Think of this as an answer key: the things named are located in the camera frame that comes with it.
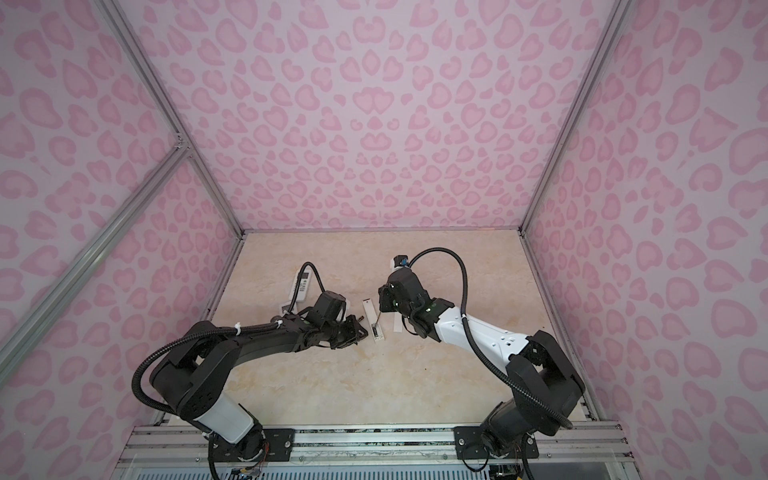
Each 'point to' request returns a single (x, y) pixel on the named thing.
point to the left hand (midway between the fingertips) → (370, 329)
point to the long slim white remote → (368, 306)
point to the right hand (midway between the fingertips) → (382, 288)
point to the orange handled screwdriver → (376, 330)
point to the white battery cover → (396, 317)
